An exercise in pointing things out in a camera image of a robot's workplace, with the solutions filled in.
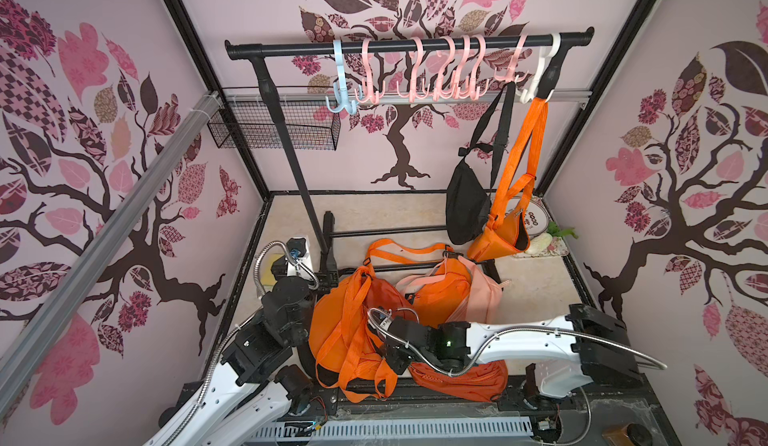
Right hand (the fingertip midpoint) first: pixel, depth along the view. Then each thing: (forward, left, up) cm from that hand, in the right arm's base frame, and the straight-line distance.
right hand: (378, 347), depth 73 cm
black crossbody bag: (+42, -28, +16) cm, 53 cm away
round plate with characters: (+49, -60, -9) cm, 78 cm away
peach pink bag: (+12, -29, 0) cm, 31 cm away
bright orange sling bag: (+33, -40, +5) cm, 52 cm away
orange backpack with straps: (+4, +9, -5) cm, 11 cm away
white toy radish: (+34, -54, -6) cm, 65 cm away
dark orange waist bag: (-8, -25, -5) cm, 26 cm away
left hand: (+14, +14, +20) cm, 29 cm away
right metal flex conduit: (-7, -19, +24) cm, 31 cm away
